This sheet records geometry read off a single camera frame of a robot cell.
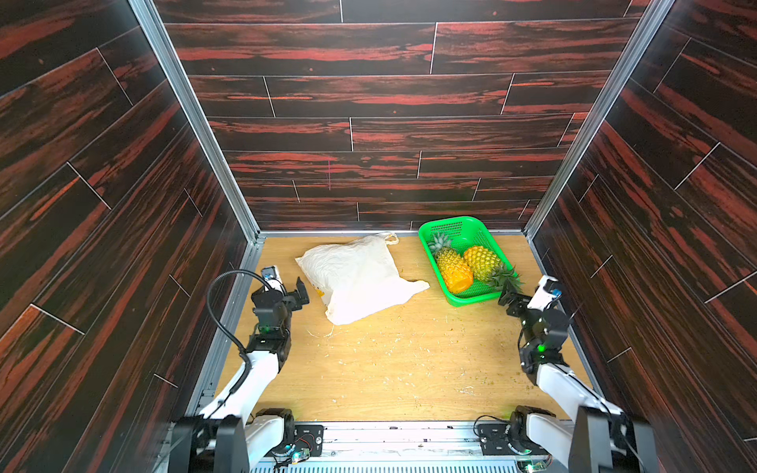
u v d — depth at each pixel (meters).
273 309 0.62
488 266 0.96
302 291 0.78
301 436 0.73
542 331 0.62
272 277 0.70
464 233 1.15
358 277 0.93
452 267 0.96
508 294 0.77
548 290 0.69
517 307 0.74
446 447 0.73
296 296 0.76
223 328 1.00
